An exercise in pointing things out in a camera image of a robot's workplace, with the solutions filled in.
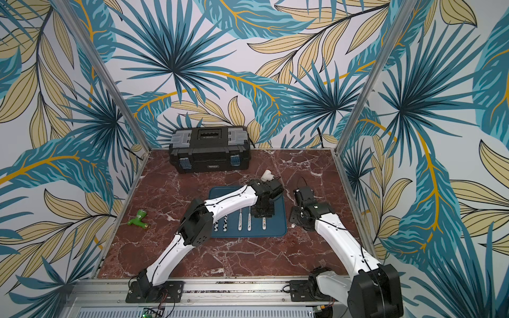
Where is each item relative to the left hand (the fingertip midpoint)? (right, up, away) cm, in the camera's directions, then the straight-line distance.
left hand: (267, 217), depth 91 cm
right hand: (+13, +2, -7) cm, 15 cm away
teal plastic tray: (+4, -4, -1) cm, 6 cm away
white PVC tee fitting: (+1, +19, +15) cm, 24 cm away
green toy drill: (-59, -1, -1) cm, 59 cm away
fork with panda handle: (-1, -3, -1) cm, 3 cm away
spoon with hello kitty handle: (-8, -1, -1) cm, 8 cm away
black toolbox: (-26, +32, +7) cm, 42 cm away
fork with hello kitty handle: (-12, -3, -1) cm, 12 cm away
